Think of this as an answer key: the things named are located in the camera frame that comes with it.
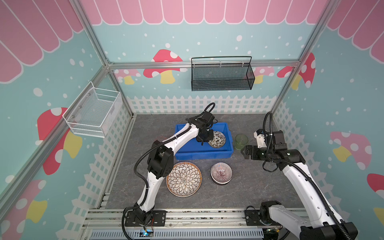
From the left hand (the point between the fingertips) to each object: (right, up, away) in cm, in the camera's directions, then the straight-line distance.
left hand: (209, 141), depth 92 cm
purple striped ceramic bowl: (+6, -17, -9) cm, 20 cm away
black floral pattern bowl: (+6, 0, +2) cm, 7 cm away
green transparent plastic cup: (+22, 0, +8) cm, 24 cm away
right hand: (+19, -4, -15) cm, 25 cm away
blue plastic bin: (-9, -6, -5) cm, 11 cm away
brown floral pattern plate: (-15, -22, -7) cm, 27 cm away
